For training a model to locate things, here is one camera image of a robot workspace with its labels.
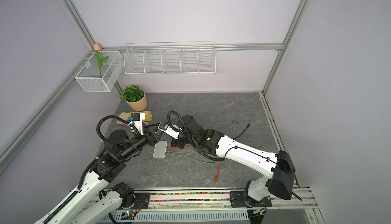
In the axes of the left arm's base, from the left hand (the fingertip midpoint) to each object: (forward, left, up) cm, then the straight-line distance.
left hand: (163, 127), depth 67 cm
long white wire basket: (+54, -1, 0) cm, 54 cm away
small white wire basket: (+39, +42, +2) cm, 57 cm away
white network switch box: (+2, +8, -28) cm, 29 cm away
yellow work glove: (+31, +36, -30) cm, 56 cm away
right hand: (0, -3, -4) cm, 5 cm away
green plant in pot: (+35, +26, -17) cm, 47 cm away
